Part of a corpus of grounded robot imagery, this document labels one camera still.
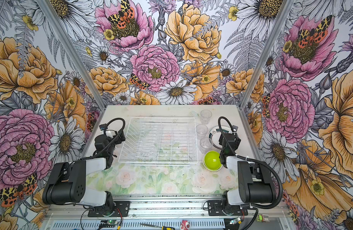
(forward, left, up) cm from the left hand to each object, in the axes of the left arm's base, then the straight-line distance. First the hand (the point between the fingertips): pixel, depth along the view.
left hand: (116, 134), depth 92 cm
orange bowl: (-22, -57, -5) cm, 62 cm away
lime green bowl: (-16, -59, -5) cm, 62 cm away
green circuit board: (-46, -5, -11) cm, 47 cm away
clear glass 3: (-4, -58, -8) cm, 58 cm away
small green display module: (-45, -79, -6) cm, 91 cm away
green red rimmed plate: (+3, -65, -8) cm, 65 cm away
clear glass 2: (+7, -56, -8) cm, 57 cm away
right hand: (-3, -72, -1) cm, 72 cm away
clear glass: (+20, -60, -6) cm, 64 cm away
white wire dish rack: (0, -26, -9) cm, 28 cm away
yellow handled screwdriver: (-48, -32, -9) cm, 58 cm away
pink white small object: (-47, -42, -4) cm, 64 cm away
